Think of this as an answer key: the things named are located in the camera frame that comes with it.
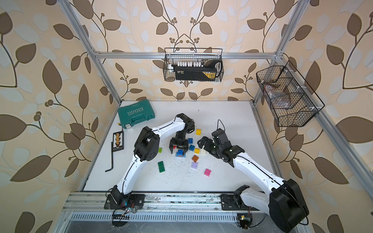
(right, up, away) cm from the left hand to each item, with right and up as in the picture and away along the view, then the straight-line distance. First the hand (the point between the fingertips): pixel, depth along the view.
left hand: (181, 154), depth 90 cm
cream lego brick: (+14, +1, +1) cm, 14 cm away
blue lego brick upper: (+6, +7, +7) cm, 12 cm away
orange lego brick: (+9, -3, -1) cm, 9 cm away
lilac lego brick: (+8, -6, -4) cm, 11 cm away
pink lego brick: (+16, -9, -6) cm, 19 cm away
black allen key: (-43, -3, +1) cm, 43 cm away
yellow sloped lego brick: (+10, +2, +2) cm, 11 cm away
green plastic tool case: (-36, +26, +19) cm, 48 cm away
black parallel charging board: (-43, +5, +6) cm, 43 cm away
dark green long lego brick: (-12, -7, -3) cm, 14 cm away
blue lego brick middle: (+7, +3, +4) cm, 9 cm away
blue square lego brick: (0, +1, -2) cm, 3 cm away
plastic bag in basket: (+54, +36, -11) cm, 66 cm away
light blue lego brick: (-3, -1, +1) cm, 3 cm away
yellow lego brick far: (+12, +12, +12) cm, 21 cm away
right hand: (+13, +7, -6) cm, 16 cm away
